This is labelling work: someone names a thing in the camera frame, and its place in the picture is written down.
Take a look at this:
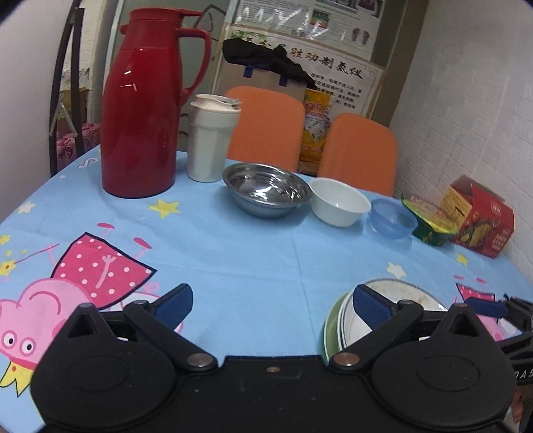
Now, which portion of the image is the white plate with gold rim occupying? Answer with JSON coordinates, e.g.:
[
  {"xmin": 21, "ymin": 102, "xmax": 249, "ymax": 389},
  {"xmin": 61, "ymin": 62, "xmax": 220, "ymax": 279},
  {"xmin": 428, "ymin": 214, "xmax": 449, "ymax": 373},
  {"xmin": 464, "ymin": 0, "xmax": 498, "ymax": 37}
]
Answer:
[{"xmin": 348, "ymin": 279, "xmax": 447, "ymax": 346}]

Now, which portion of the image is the light green plate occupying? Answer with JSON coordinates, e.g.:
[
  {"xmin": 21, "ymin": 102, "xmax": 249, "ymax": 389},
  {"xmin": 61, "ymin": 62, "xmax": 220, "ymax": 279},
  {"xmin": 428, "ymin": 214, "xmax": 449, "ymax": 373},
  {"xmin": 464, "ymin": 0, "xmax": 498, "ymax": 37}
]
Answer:
[{"xmin": 322, "ymin": 290, "xmax": 353, "ymax": 360}]

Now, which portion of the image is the person's right hand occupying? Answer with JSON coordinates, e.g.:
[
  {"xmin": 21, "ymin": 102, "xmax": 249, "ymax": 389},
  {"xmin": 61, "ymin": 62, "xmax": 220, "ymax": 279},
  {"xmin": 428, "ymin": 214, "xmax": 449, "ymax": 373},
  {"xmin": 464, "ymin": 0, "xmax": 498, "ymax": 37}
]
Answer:
[{"xmin": 511, "ymin": 387, "xmax": 524, "ymax": 423}]

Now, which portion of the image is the red cracker box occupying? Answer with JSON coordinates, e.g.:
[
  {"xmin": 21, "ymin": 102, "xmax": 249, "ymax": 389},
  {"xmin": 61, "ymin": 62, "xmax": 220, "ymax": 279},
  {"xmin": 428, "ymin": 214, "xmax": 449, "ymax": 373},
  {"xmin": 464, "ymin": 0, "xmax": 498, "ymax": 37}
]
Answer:
[{"xmin": 440, "ymin": 175, "xmax": 515, "ymax": 259}]

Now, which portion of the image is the green instant noodle bowl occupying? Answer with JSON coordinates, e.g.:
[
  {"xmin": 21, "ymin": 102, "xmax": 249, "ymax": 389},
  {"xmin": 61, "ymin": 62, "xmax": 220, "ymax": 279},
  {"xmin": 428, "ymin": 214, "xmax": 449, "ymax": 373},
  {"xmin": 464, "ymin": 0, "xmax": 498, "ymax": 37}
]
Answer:
[{"xmin": 401, "ymin": 194, "xmax": 458, "ymax": 247}]

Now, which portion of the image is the blue plastic bowl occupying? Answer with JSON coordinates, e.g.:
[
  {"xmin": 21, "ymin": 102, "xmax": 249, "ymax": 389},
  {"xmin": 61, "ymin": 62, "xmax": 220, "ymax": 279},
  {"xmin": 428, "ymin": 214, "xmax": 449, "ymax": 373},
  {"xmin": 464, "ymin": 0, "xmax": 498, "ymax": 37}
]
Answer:
[{"xmin": 369, "ymin": 199, "xmax": 418, "ymax": 240}]

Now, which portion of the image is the blue cartoon tablecloth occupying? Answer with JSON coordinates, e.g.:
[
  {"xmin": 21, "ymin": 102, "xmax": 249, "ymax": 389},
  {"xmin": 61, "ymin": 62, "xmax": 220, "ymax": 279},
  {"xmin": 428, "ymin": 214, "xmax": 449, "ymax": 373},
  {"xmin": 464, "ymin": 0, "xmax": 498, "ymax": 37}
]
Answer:
[{"xmin": 0, "ymin": 142, "xmax": 533, "ymax": 433}]

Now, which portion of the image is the white ceramic bowl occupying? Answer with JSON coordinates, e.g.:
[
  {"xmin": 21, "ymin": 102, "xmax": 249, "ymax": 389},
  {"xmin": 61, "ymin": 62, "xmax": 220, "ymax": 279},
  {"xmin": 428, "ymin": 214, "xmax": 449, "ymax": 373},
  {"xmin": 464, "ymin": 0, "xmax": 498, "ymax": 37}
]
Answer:
[{"xmin": 309, "ymin": 178, "xmax": 370, "ymax": 228}]

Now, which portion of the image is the right orange chair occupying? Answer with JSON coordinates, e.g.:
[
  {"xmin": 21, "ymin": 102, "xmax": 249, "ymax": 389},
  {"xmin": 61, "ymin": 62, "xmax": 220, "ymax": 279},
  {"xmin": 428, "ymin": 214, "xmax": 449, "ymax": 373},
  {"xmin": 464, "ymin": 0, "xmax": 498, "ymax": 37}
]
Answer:
[{"xmin": 317, "ymin": 113, "xmax": 397, "ymax": 197}]

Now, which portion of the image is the orange chair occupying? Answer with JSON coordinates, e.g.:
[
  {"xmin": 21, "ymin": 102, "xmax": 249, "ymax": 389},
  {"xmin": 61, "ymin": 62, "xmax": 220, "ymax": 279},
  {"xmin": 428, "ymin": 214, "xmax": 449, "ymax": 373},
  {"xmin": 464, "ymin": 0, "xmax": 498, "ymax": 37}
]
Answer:
[
  {"xmin": 317, "ymin": 113, "xmax": 397, "ymax": 197},
  {"xmin": 226, "ymin": 86, "xmax": 305, "ymax": 172}
]

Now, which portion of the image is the stainless steel bowl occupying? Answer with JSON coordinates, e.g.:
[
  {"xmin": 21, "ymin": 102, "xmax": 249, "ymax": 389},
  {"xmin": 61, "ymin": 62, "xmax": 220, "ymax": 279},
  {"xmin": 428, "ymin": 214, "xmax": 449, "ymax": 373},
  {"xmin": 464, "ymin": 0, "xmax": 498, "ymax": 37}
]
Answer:
[{"xmin": 222, "ymin": 162, "xmax": 312, "ymax": 219}]

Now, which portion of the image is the yellow snack bag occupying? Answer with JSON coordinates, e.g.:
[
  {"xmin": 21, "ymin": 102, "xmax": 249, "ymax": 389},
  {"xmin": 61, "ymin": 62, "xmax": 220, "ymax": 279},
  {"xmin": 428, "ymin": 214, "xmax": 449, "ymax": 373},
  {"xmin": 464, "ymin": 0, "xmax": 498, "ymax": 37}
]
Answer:
[{"xmin": 298, "ymin": 89, "xmax": 331, "ymax": 175}]

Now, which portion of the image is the white plastic cup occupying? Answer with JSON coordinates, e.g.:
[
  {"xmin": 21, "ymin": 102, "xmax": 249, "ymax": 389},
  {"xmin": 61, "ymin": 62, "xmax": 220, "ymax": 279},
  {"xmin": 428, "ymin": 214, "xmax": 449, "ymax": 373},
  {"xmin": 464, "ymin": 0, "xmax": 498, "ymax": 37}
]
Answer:
[{"xmin": 187, "ymin": 94, "xmax": 241, "ymax": 183}]

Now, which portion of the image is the red thermos jug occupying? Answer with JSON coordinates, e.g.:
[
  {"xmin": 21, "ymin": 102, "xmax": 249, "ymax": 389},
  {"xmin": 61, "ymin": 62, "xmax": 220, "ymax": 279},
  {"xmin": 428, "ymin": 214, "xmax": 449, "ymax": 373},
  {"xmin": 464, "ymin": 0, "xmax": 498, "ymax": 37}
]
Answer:
[{"xmin": 100, "ymin": 7, "xmax": 212, "ymax": 199}]

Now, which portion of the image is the left orange chair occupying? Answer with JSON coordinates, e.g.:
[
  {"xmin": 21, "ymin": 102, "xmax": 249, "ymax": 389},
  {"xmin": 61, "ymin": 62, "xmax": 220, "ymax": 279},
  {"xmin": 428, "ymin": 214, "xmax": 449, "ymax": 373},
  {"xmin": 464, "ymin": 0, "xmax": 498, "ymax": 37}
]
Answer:
[{"xmin": 226, "ymin": 86, "xmax": 305, "ymax": 172}]

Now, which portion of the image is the poster with Chinese text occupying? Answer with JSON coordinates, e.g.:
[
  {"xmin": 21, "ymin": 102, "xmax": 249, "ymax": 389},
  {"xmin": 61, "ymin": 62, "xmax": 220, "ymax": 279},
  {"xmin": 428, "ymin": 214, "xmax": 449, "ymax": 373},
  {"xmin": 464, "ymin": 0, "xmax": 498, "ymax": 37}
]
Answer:
[{"xmin": 221, "ymin": 1, "xmax": 386, "ymax": 117}]

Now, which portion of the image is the brown paper bag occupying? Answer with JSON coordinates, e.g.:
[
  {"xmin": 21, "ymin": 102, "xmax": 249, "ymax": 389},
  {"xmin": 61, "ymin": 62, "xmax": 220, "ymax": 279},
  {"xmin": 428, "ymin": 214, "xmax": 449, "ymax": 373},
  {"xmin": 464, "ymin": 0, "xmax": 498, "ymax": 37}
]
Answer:
[{"xmin": 214, "ymin": 60, "xmax": 306, "ymax": 102}]

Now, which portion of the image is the black cloth on bag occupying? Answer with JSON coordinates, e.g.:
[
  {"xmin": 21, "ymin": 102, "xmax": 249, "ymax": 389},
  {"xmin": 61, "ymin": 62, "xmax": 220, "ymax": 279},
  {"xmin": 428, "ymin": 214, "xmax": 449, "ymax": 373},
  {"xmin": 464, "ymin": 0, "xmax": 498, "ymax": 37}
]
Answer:
[{"xmin": 222, "ymin": 38, "xmax": 318, "ymax": 90}]

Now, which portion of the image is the black metal chair frame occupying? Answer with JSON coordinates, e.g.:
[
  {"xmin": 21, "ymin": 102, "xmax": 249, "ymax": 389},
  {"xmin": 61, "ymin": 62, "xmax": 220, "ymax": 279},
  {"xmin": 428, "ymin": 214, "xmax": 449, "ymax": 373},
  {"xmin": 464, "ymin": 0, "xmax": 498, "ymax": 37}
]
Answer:
[{"xmin": 48, "ymin": 0, "xmax": 85, "ymax": 177}]

